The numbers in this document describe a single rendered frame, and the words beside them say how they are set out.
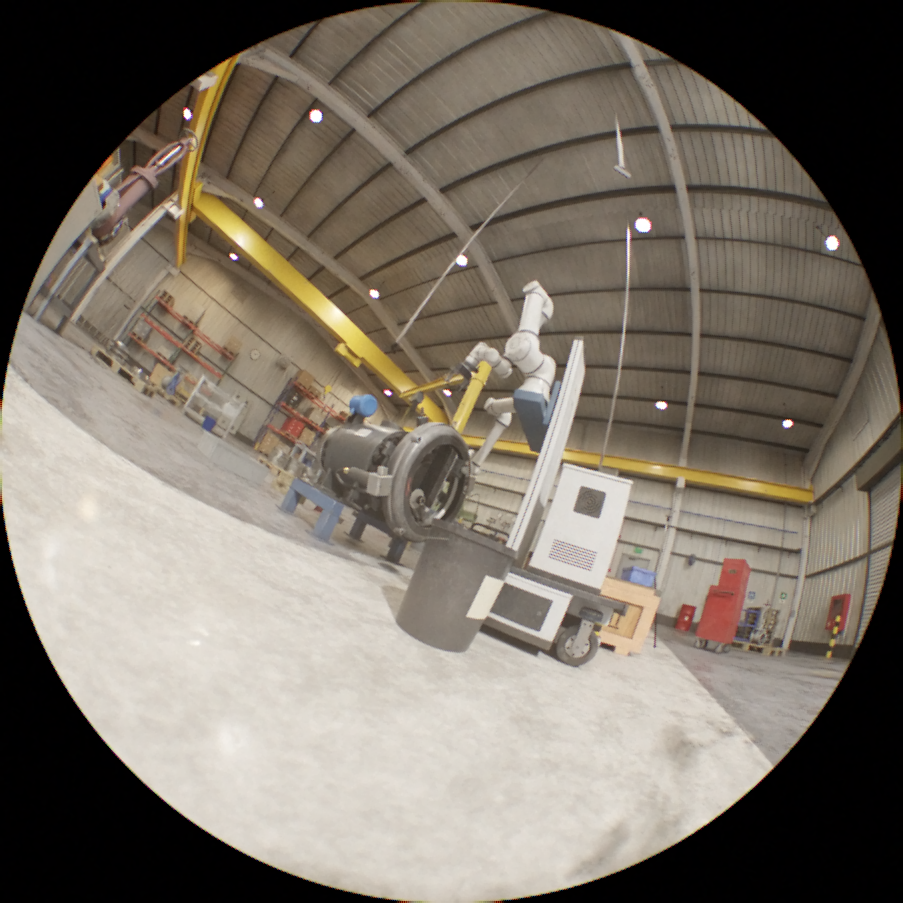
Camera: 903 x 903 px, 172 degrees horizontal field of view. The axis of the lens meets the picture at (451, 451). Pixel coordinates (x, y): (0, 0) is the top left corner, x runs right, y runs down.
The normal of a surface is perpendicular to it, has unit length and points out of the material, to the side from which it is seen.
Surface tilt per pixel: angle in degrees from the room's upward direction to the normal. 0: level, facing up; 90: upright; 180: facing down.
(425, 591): 93
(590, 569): 90
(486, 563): 93
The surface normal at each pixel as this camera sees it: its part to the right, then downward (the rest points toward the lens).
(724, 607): -0.83, -0.47
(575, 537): -0.36, -0.43
